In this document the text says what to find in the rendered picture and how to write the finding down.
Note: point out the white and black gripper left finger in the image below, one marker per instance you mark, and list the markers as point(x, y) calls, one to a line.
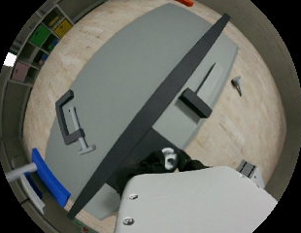
point(157, 167)

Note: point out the dark grey c-clamp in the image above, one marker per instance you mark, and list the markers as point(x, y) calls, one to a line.
point(79, 133)

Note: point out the grey flanged bushing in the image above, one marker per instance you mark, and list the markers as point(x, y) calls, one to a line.
point(238, 81)

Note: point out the blue drill press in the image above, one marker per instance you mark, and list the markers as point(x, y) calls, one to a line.
point(56, 190)

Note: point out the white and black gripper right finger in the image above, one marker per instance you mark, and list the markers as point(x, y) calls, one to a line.
point(187, 164)

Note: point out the black rectangular plate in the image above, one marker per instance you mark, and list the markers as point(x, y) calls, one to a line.
point(141, 157)

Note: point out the white flanged bushing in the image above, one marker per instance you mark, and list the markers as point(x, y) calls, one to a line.
point(171, 160)

